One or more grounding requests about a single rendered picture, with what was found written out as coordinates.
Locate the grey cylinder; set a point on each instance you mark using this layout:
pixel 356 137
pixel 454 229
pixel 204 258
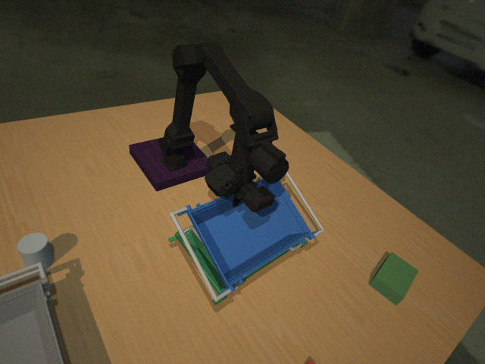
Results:
pixel 35 248

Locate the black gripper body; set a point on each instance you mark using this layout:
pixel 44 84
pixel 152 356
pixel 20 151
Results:
pixel 255 199

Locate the green cube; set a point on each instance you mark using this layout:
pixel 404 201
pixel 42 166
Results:
pixel 393 278

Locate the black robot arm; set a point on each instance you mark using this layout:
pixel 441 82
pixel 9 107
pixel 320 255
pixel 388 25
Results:
pixel 249 110

